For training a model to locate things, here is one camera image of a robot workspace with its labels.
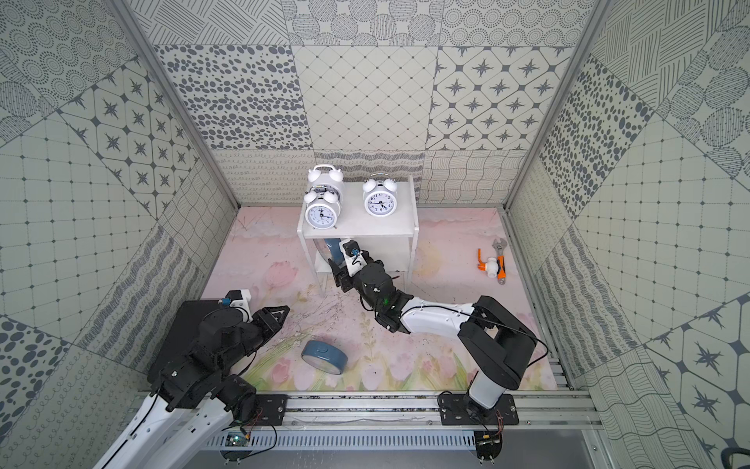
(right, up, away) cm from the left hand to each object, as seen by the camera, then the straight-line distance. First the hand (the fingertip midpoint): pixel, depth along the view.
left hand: (293, 312), depth 72 cm
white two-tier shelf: (+25, +18, +19) cm, 36 cm away
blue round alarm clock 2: (+8, -11, 0) cm, 14 cm away
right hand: (+11, +14, +10) cm, 20 cm away
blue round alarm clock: (+10, +15, +4) cm, 18 cm away
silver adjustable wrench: (+64, +6, +29) cm, 70 cm away
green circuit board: (-14, -32, 0) cm, 35 cm away
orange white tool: (+61, +8, +28) cm, 68 cm away
